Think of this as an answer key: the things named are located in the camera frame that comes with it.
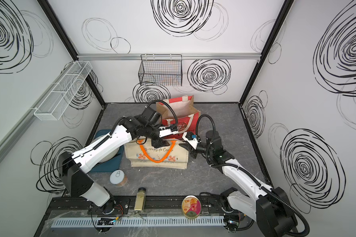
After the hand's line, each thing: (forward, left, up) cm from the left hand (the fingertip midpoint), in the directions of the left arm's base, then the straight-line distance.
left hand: (167, 137), depth 77 cm
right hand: (-3, -7, -1) cm, 8 cm away
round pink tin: (-29, -13, -16) cm, 36 cm away
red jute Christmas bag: (+27, -6, -11) cm, 30 cm away
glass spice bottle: (-27, +12, -16) cm, 34 cm away
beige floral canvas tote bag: (-6, +14, -7) cm, 17 cm away
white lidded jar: (-17, +26, -15) cm, 34 cm away
